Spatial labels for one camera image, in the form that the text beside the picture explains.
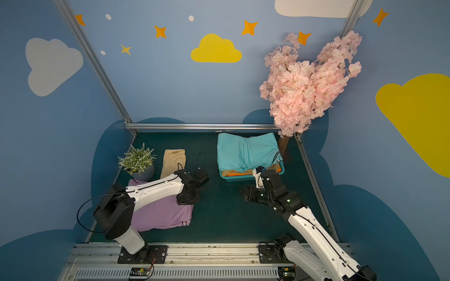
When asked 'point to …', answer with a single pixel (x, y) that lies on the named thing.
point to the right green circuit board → (286, 273)
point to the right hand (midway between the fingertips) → (246, 189)
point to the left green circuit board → (139, 271)
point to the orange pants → (279, 170)
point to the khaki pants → (225, 172)
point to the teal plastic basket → (241, 178)
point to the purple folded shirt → (166, 212)
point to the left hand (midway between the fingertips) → (192, 199)
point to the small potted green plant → (139, 163)
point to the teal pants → (237, 153)
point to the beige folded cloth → (171, 158)
